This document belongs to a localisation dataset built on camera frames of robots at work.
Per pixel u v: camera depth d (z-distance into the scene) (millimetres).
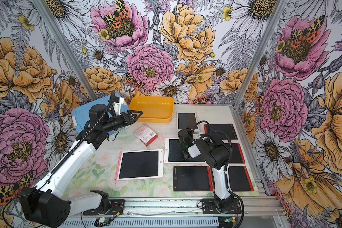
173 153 951
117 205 750
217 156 536
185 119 1096
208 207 739
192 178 1020
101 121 498
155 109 1190
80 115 923
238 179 831
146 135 992
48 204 376
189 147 751
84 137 533
